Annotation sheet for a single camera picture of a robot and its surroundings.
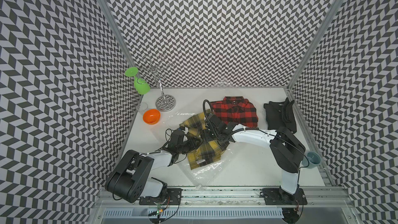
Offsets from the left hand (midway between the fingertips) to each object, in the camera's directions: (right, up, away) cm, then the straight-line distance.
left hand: (199, 143), depth 89 cm
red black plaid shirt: (+24, +19, +13) cm, 33 cm away
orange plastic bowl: (-31, +14, +8) cm, 35 cm away
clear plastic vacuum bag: (+21, -9, -4) cm, 23 cm away
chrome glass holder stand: (-26, +23, +20) cm, 40 cm away
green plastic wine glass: (-36, +34, +2) cm, 49 cm away
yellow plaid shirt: (+5, -4, -5) cm, 8 cm away
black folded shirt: (+50, +16, +6) cm, 53 cm away
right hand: (+4, +4, -1) cm, 5 cm away
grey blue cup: (+62, -7, -8) cm, 63 cm away
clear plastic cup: (-40, +20, +13) cm, 46 cm away
